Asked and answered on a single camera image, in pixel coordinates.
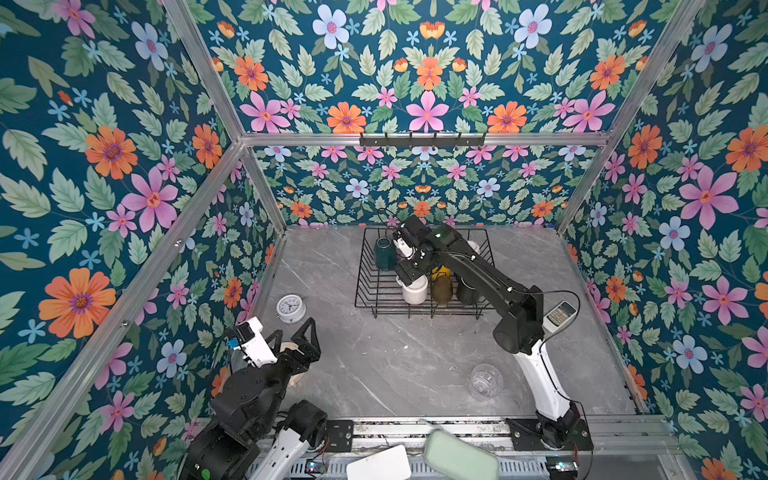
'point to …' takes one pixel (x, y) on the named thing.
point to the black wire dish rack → (379, 291)
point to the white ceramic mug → (474, 246)
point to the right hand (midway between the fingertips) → (413, 266)
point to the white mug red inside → (415, 293)
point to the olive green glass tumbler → (442, 289)
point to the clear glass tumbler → (486, 381)
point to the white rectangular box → (391, 464)
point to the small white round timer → (291, 308)
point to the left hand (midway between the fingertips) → (304, 322)
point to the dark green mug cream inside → (385, 254)
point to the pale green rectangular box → (448, 456)
